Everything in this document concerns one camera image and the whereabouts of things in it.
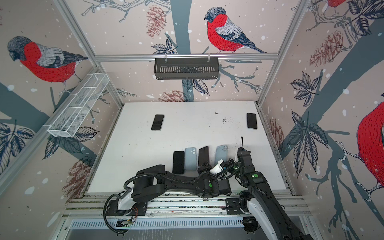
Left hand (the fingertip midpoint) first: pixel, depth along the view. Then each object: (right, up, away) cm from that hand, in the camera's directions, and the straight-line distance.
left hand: (206, 164), depth 81 cm
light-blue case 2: (+10, +4, +9) cm, 14 cm away
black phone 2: (-35, +22, +31) cm, 52 cm away
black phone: (-1, +3, +9) cm, 10 cm away
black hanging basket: (-13, +62, +25) cm, 68 cm away
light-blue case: (-9, 0, +9) cm, 13 cm away
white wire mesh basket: (-69, +26, -8) cm, 75 cm away
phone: (-17, -1, +7) cm, 18 cm away
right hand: (+10, 0, +2) cm, 10 cm away
